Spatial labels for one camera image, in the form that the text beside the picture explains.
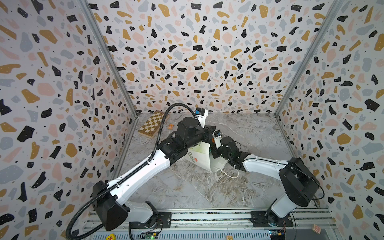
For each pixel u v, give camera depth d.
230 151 0.68
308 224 0.74
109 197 0.38
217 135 0.78
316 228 0.72
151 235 0.70
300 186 0.46
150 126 1.10
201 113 0.60
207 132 0.60
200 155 0.78
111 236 0.68
